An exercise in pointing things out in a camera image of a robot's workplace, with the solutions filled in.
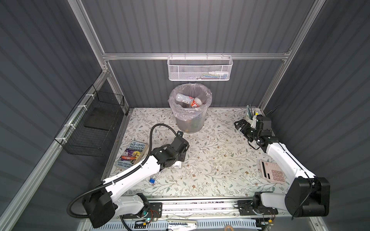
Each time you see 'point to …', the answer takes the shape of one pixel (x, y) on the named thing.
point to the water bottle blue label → (152, 181)
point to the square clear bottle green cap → (177, 165)
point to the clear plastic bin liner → (183, 110)
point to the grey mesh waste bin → (193, 125)
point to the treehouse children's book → (133, 154)
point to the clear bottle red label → (196, 102)
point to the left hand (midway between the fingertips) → (181, 150)
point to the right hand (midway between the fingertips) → (241, 127)
